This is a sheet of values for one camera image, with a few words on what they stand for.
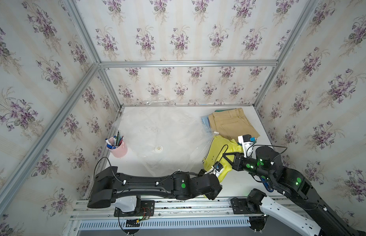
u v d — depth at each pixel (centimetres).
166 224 76
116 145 88
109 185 44
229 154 61
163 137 102
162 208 75
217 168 57
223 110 99
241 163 55
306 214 45
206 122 104
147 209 72
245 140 58
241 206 73
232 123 93
